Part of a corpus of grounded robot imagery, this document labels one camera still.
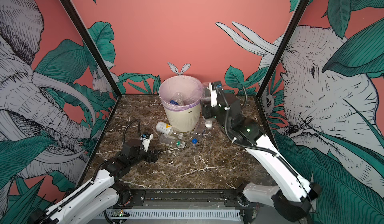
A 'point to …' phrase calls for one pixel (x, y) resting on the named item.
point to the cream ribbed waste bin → (185, 121)
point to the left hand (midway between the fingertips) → (156, 146)
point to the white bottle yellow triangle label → (166, 128)
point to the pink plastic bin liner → (192, 90)
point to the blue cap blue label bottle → (178, 99)
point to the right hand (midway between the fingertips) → (204, 99)
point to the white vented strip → (174, 214)
